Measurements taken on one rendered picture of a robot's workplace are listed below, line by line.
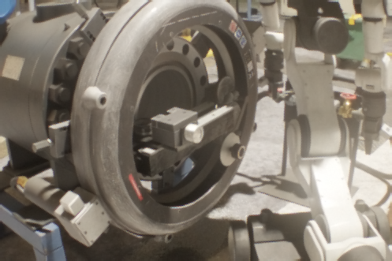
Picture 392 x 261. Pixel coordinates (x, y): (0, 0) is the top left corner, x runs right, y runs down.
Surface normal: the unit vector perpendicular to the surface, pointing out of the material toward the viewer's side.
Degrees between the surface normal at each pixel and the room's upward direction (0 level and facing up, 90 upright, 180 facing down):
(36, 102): 80
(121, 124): 90
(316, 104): 56
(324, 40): 84
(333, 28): 84
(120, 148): 90
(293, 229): 0
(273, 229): 45
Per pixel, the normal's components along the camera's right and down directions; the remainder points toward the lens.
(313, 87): 0.07, -0.21
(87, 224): 0.80, 0.22
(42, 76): -0.54, -0.15
